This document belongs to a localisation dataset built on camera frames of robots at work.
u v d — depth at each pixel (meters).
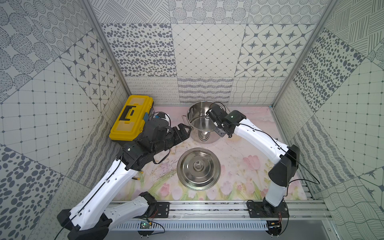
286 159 0.46
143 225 0.71
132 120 0.91
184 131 0.56
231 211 0.75
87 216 0.37
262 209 0.66
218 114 0.61
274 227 0.73
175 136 0.56
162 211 0.74
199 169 0.86
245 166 0.90
